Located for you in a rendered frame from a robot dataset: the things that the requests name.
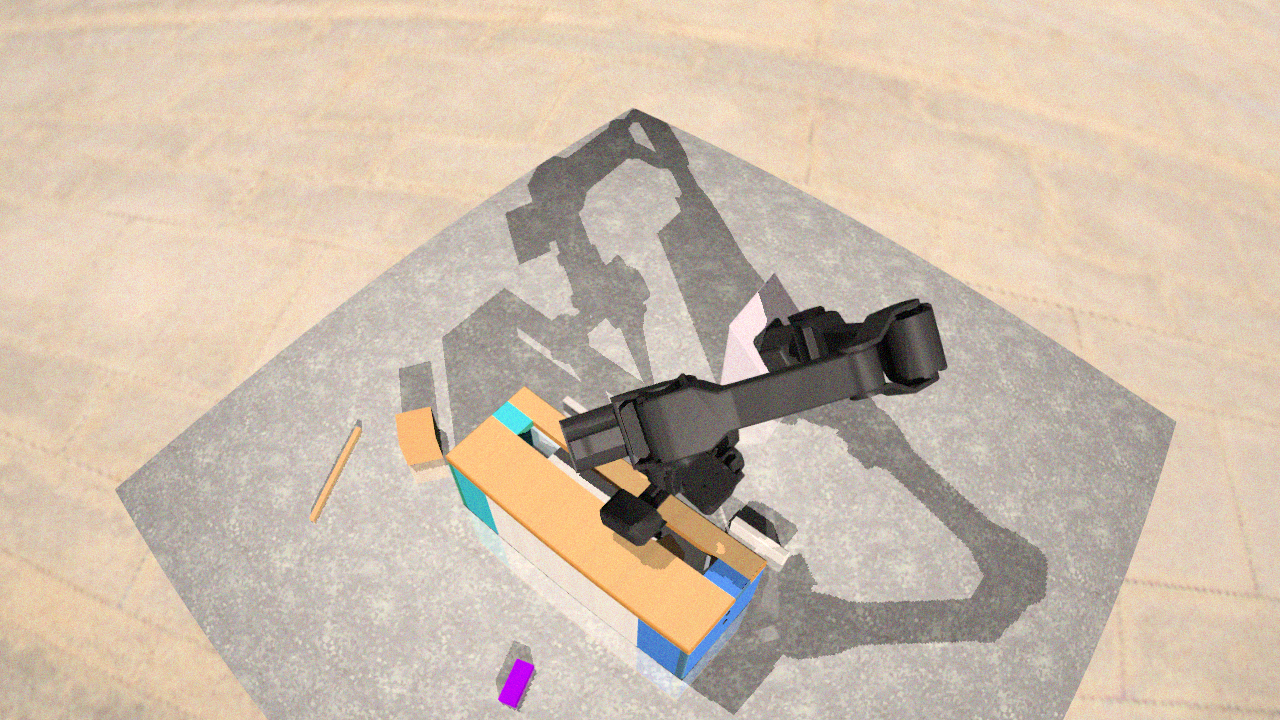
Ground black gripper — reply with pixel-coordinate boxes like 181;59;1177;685
600;430;740;546

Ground purple rectangular block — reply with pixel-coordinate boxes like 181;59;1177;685
499;659;534;708

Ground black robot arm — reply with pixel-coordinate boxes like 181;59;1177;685
559;299;947;515

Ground orange thin bar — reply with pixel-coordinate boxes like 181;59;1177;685
308;427;361;521

